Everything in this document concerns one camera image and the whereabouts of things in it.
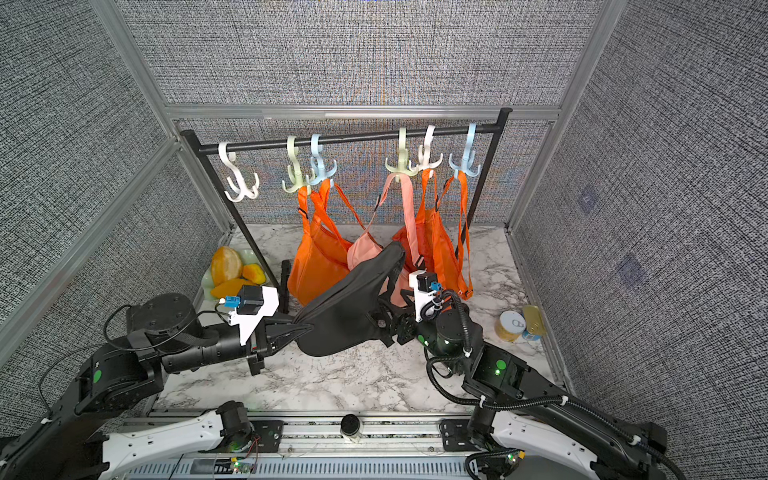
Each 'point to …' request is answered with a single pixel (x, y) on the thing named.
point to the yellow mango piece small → (254, 273)
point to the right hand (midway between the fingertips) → (392, 292)
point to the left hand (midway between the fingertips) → (315, 323)
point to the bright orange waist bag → (447, 240)
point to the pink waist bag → (368, 244)
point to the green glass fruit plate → (248, 257)
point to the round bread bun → (226, 265)
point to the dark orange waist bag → (425, 233)
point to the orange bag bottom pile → (307, 281)
